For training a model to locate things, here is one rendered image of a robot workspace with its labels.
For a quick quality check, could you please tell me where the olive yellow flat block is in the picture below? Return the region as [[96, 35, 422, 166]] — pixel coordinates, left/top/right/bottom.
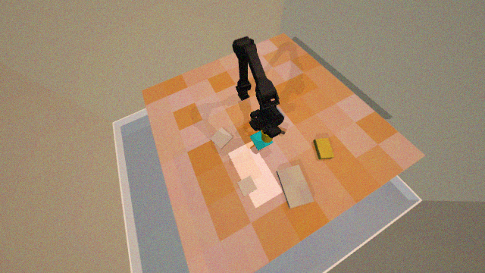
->
[[313, 138, 334, 159]]

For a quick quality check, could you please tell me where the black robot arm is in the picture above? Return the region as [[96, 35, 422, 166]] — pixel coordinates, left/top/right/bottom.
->
[[232, 36, 284, 131]]

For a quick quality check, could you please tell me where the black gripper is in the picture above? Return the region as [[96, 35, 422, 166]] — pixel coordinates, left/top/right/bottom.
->
[[250, 109, 281, 138]]

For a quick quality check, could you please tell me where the beige flat rectangular block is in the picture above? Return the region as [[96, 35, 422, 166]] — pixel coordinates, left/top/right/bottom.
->
[[277, 165, 314, 209]]

